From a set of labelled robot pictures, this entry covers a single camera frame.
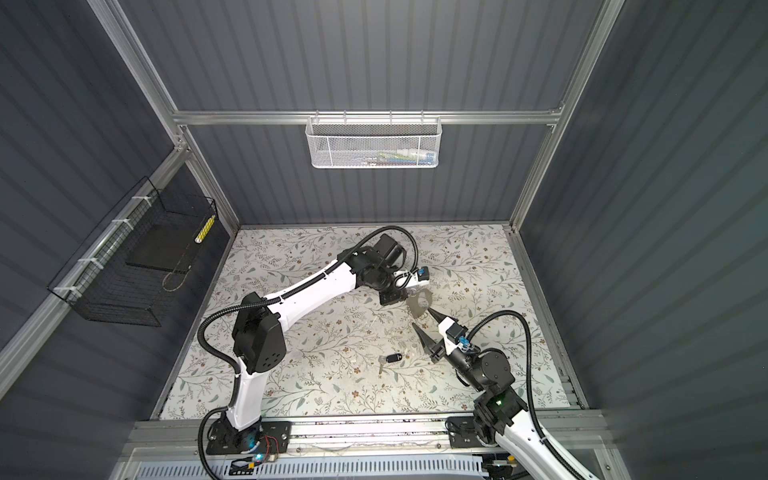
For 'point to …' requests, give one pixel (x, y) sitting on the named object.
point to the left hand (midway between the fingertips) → (404, 289)
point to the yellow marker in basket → (204, 229)
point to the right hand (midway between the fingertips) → (428, 319)
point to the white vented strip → (448, 468)
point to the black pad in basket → (167, 246)
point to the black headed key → (389, 358)
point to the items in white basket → (396, 157)
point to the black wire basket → (132, 266)
